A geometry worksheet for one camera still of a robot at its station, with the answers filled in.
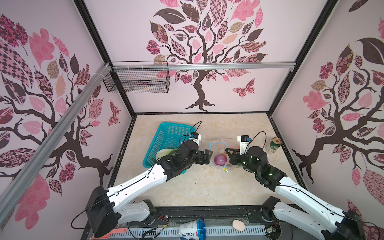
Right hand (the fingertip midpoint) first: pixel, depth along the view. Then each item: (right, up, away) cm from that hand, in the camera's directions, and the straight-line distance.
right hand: (226, 148), depth 76 cm
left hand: (-11, -3, -1) cm, 11 cm away
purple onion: (-2, -8, +8) cm, 11 cm away
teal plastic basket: (-36, +4, +31) cm, 47 cm away
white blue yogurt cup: (-16, -34, -12) cm, 40 cm away
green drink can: (+33, +1, +14) cm, 36 cm away
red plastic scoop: (-55, -39, -6) cm, 68 cm away
